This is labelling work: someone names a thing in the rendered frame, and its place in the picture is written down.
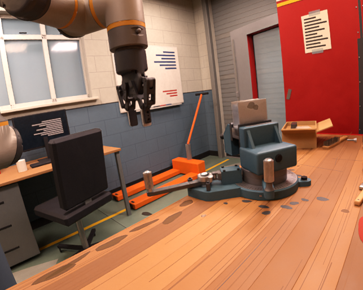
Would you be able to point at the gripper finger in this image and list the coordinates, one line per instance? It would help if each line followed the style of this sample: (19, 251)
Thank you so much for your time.
(132, 118)
(147, 116)

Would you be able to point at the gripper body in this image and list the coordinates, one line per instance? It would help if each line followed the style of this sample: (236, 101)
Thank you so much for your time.
(131, 63)

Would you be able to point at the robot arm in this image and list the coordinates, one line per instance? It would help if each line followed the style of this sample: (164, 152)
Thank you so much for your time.
(123, 12)

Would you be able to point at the grey clamp lever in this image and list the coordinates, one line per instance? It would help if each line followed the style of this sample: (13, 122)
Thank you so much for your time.
(175, 189)

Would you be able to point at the blue vise base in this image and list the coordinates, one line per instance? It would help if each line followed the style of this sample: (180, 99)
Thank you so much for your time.
(223, 192)

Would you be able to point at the blue vise body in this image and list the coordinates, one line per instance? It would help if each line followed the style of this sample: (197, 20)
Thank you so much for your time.
(269, 148)

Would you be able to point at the silver tommy bar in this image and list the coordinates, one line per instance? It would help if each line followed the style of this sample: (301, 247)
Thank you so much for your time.
(268, 171)

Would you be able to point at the white board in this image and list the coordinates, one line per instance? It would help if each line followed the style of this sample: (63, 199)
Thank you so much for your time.
(166, 78)

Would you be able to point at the orange pallet jack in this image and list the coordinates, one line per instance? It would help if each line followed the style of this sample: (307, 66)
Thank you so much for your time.
(188, 165)

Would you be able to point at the black office chair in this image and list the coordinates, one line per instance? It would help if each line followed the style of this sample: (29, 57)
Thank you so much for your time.
(78, 169)

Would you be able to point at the black monitor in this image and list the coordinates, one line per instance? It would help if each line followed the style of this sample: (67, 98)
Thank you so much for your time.
(42, 127)

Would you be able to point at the black keyboard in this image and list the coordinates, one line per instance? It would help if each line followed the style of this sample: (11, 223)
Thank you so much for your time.
(40, 163)

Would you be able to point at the white-framed window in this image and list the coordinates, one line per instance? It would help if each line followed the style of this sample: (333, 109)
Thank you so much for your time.
(27, 69)

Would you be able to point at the white cup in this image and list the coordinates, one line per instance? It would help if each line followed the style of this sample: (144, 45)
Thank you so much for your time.
(21, 165)

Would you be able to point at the pale grey door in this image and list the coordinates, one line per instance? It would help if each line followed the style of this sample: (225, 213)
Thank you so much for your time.
(269, 75)

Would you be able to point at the small black block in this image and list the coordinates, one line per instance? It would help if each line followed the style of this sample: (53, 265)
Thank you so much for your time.
(293, 124)

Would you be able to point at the cardboard box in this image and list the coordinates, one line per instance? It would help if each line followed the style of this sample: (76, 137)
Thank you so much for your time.
(299, 137)

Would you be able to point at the wooden desk with grey drawers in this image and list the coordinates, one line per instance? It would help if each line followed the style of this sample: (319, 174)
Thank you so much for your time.
(11, 220)

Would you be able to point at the red cabinet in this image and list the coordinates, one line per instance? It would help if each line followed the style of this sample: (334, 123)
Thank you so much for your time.
(326, 90)

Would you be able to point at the white paper notice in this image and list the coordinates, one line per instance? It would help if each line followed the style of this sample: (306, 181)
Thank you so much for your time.
(316, 31)

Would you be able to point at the silver pin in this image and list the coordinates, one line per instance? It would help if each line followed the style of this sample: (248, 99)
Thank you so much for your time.
(352, 139)

